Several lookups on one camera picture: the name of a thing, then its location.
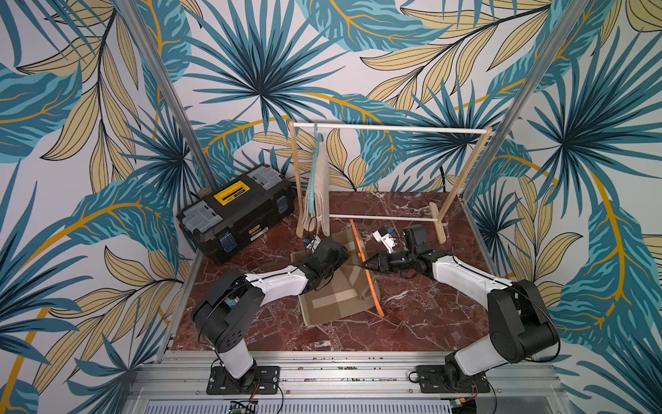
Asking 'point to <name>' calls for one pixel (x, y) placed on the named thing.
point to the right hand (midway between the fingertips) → (351, 276)
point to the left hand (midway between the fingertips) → (343, 255)
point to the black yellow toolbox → (229, 217)
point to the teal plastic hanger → (318, 138)
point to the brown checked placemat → (348, 291)
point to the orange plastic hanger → (363, 260)
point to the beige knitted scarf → (321, 212)
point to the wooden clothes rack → (435, 217)
